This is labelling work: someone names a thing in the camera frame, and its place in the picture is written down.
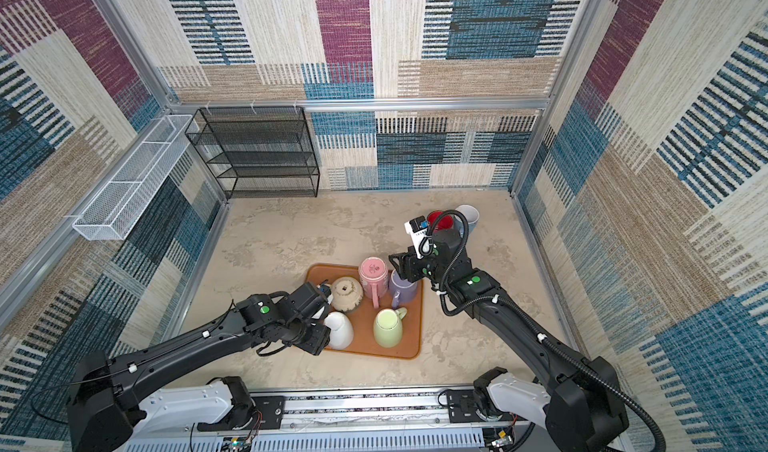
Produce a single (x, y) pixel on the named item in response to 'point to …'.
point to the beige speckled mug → (346, 293)
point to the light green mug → (388, 327)
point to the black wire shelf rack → (258, 152)
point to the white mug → (341, 330)
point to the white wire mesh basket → (118, 208)
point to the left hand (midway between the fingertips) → (322, 335)
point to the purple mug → (401, 290)
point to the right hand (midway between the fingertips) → (401, 258)
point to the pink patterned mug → (373, 277)
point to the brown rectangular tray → (363, 316)
